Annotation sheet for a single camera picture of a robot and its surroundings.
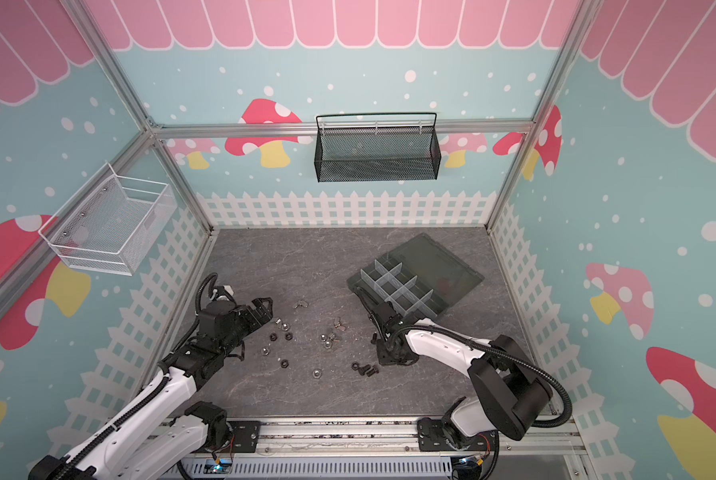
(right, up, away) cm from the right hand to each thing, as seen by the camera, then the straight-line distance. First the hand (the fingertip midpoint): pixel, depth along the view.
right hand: (386, 356), depth 86 cm
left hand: (-35, +14, -3) cm, 38 cm away
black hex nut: (-35, +4, +5) cm, 35 cm away
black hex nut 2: (-30, +5, +5) cm, 31 cm away
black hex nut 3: (-30, -2, 0) cm, 30 cm away
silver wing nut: (-27, +14, +11) cm, 32 cm away
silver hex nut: (-31, +8, +6) cm, 32 cm away
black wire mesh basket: (-5, +64, +8) cm, 65 cm away
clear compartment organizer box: (+13, +23, +15) cm, 30 cm away
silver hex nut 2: (-36, +1, +1) cm, 36 cm away
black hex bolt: (-4, -4, -2) cm, 6 cm away
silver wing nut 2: (-14, +7, +7) cm, 18 cm away
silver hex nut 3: (-20, -4, -3) cm, 20 cm away
